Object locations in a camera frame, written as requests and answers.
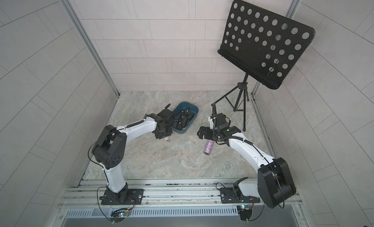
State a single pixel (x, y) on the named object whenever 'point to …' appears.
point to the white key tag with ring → (166, 138)
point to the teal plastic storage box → (194, 109)
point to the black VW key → (187, 112)
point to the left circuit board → (119, 216)
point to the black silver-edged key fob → (184, 122)
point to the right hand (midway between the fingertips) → (203, 133)
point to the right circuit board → (245, 211)
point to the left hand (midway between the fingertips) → (171, 133)
